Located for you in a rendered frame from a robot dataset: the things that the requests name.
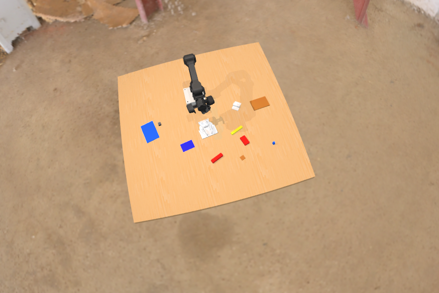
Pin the brown flat rectangular plate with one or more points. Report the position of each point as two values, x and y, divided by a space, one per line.
259 103

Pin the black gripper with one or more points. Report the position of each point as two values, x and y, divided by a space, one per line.
209 100

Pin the red rectangular block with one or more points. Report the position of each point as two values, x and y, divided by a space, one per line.
217 158
244 140

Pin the blue flat rectangular plate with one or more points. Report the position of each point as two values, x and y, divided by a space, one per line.
149 131
187 145

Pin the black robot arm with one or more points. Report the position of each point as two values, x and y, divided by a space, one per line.
195 86

